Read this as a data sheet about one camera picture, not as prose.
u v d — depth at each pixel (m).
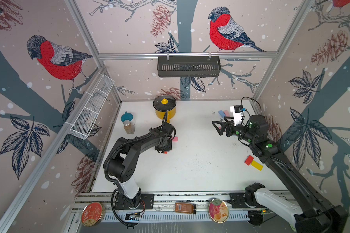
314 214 0.38
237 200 0.73
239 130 0.61
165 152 0.85
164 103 1.03
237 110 0.61
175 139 0.97
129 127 0.96
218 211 0.68
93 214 0.67
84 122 0.82
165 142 0.77
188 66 1.04
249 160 0.87
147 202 0.73
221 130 0.64
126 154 0.48
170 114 0.98
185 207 0.68
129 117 1.03
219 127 0.65
